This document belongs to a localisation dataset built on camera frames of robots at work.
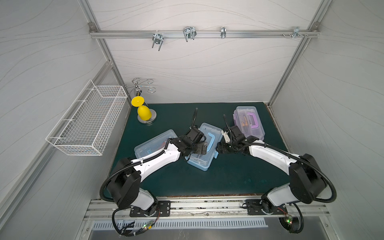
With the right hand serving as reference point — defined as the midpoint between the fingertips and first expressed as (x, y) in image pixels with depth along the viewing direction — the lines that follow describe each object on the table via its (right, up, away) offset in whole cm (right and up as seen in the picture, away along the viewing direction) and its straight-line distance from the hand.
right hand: (221, 147), depth 88 cm
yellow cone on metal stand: (-48, +19, +7) cm, 53 cm away
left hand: (-14, +1, -5) cm, 15 cm away
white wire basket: (-66, +12, -21) cm, 71 cm away
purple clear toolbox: (+21, +15, +10) cm, 27 cm away
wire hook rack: (-52, +38, 0) cm, 64 cm away
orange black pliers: (+19, +15, +13) cm, 27 cm away
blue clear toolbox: (-5, +7, 0) cm, 8 cm away
